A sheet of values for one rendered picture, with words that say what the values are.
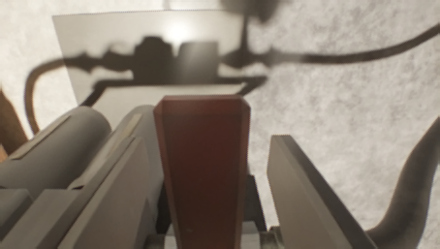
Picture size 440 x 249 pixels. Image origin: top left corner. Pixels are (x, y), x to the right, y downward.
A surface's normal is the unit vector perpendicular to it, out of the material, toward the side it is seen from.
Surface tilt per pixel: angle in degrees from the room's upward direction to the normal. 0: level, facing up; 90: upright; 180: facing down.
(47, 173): 90
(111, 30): 0
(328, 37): 0
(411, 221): 78
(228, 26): 0
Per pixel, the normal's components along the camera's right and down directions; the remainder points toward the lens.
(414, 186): -0.22, -0.92
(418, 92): 0.04, 0.48
